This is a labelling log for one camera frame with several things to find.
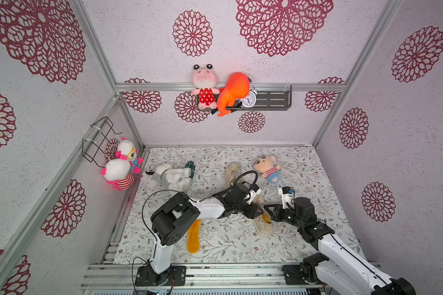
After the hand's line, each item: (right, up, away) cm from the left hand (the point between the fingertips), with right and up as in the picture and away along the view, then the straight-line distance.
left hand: (259, 210), depth 88 cm
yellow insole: (+2, -2, -5) cm, 6 cm away
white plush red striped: (-67, +18, -3) cm, 69 cm away
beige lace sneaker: (-12, +18, +15) cm, 26 cm away
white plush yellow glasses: (-67, +29, +6) cm, 73 cm away
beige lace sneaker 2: (+1, -6, -6) cm, 9 cm away
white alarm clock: (-4, +53, +2) cm, 53 cm away
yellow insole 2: (-30, -11, -5) cm, 33 cm away
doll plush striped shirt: (+7, +21, +15) cm, 27 cm away
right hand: (+1, +4, -6) cm, 7 cm away
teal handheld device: (-34, +21, +14) cm, 42 cm away
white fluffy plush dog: (-40, +16, 0) cm, 43 cm away
